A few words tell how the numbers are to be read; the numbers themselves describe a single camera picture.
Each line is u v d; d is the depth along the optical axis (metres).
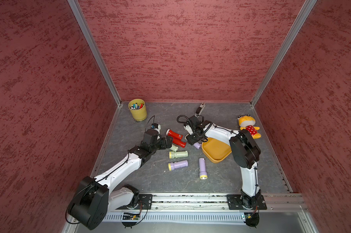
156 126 0.76
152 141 0.66
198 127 0.73
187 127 0.90
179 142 0.95
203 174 0.80
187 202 0.76
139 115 1.03
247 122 1.00
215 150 0.92
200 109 1.12
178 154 0.89
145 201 0.74
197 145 0.92
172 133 0.98
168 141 0.76
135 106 1.03
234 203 0.74
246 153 0.53
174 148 0.91
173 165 0.83
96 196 0.40
